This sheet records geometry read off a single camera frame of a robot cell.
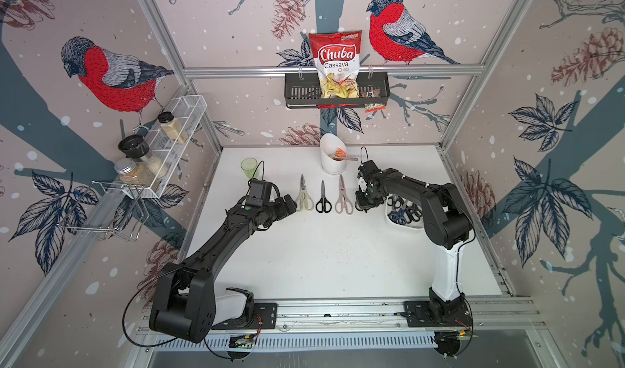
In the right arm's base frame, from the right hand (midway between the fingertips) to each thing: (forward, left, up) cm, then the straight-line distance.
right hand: (360, 203), depth 100 cm
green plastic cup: (+14, +49, +5) cm, 51 cm away
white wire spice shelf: (+19, +68, +32) cm, 78 cm away
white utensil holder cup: (+23, +14, +11) cm, 29 cm away
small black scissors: (-2, +16, 0) cm, 16 cm away
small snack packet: (+23, -3, +32) cm, 40 cm away
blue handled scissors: (-6, -15, +1) cm, 16 cm away
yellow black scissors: (-5, +1, +9) cm, 10 cm away
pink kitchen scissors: (0, +7, -1) cm, 7 cm away
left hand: (-8, +27, +12) cm, 30 cm away
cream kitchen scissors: (0, +24, 0) cm, 24 cm away
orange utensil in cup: (+19, +8, +9) cm, 22 cm away
